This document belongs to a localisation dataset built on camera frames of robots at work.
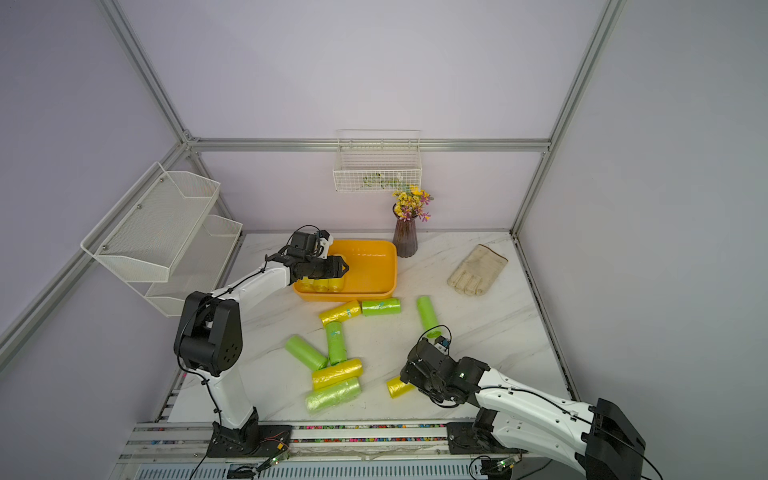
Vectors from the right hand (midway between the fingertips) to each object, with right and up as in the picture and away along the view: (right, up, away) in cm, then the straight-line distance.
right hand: (411, 382), depth 80 cm
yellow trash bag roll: (-30, +25, +21) cm, 44 cm away
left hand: (-22, +30, +15) cm, 40 cm away
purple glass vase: (-1, +42, +27) cm, 50 cm away
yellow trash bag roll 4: (-4, -1, -2) cm, 4 cm away
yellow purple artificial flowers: (+1, +52, +15) cm, 54 cm away
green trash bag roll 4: (-31, +6, +6) cm, 32 cm away
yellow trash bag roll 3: (-18, +3, +1) cm, 19 cm away
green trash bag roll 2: (+6, +15, +13) cm, 21 cm away
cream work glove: (+26, +29, +27) cm, 47 cm away
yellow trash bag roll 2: (-22, +16, +13) cm, 30 cm away
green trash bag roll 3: (-22, +9, +8) cm, 25 cm away
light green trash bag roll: (-21, -2, -3) cm, 21 cm away
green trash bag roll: (-9, +19, +13) cm, 24 cm away
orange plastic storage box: (-13, +29, +28) cm, 42 cm away
